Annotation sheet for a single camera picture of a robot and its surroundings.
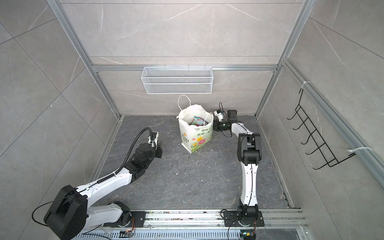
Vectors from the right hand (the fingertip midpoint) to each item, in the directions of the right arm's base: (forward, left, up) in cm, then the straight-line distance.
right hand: (207, 125), depth 103 cm
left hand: (-18, +30, +10) cm, 36 cm away
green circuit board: (-62, -15, -9) cm, 65 cm away
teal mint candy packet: (-3, +6, +7) cm, 10 cm away
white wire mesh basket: (+23, +20, +22) cm, 37 cm away
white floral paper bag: (-16, +10, +7) cm, 20 cm away
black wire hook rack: (-29, -47, +23) cm, 59 cm away
